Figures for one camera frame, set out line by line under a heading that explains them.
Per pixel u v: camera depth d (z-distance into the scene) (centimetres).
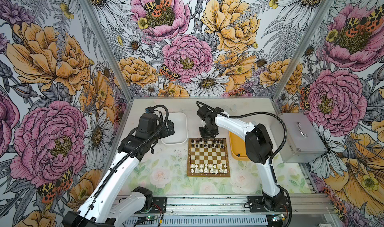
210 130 81
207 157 89
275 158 90
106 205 41
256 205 73
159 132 51
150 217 71
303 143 80
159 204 74
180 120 109
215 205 76
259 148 55
